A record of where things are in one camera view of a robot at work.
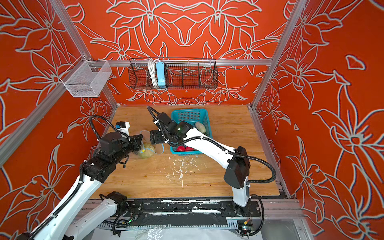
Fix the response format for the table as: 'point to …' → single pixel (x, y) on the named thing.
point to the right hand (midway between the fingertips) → (151, 137)
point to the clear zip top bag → (159, 148)
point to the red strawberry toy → (181, 148)
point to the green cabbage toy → (147, 151)
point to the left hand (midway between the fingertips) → (142, 134)
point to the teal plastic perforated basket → (199, 120)
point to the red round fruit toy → (189, 149)
